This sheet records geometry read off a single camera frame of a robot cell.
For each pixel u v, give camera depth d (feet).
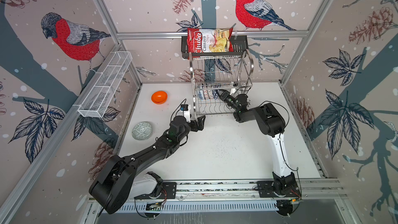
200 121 2.45
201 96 3.21
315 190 2.48
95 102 2.33
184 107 2.34
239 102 2.74
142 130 3.06
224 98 2.96
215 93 3.21
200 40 2.88
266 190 2.40
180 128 2.09
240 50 3.11
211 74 4.01
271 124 2.05
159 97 3.52
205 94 3.21
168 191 2.40
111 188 1.33
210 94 3.21
